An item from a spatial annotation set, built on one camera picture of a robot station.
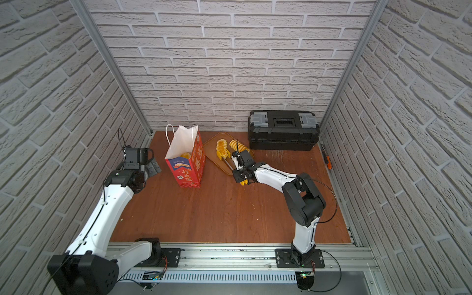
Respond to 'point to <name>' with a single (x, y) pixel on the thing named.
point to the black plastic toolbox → (283, 130)
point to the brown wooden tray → (210, 147)
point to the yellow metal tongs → (219, 155)
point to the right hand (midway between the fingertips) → (240, 172)
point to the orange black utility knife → (327, 159)
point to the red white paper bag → (188, 173)
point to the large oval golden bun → (186, 155)
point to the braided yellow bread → (222, 150)
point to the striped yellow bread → (237, 144)
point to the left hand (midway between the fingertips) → (146, 164)
